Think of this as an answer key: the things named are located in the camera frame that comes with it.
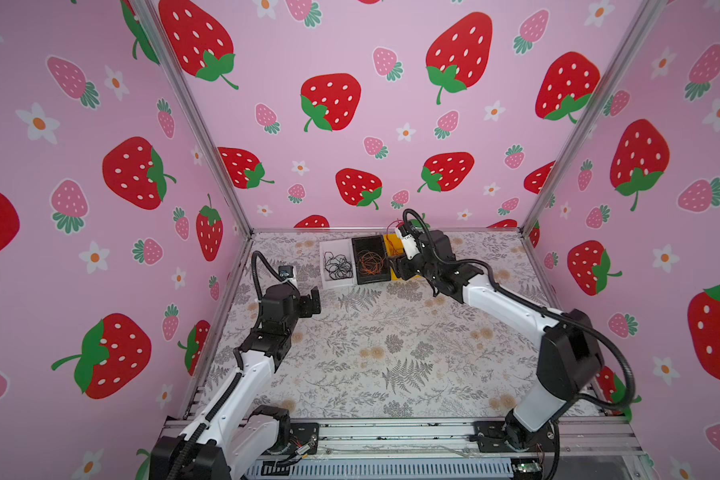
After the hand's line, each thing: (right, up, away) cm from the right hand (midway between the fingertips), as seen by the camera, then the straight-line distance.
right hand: (393, 253), depth 86 cm
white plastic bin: (-18, +3, +22) cm, 28 cm away
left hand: (-27, -10, -3) cm, 29 cm away
